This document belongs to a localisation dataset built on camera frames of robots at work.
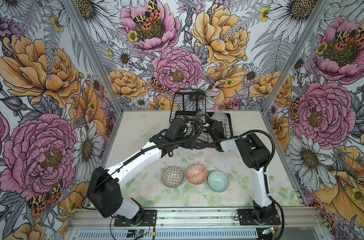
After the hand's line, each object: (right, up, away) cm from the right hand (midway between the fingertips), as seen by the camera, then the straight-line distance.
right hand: (208, 118), depth 103 cm
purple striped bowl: (-3, +2, +5) cm, 6 cm away
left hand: (-15, -13, -21) cm, 29 cm away
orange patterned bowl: (-9, -33, -15) cm, 37 cm away
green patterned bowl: (+11, +1, +9) cm, 15 cm away
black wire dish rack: (-12, +11, +22) cm, 27 cm away
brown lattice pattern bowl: (-22, -34, -15) cm, 44 cm away
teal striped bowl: (+3, -36, -17) cm, 40 cm away
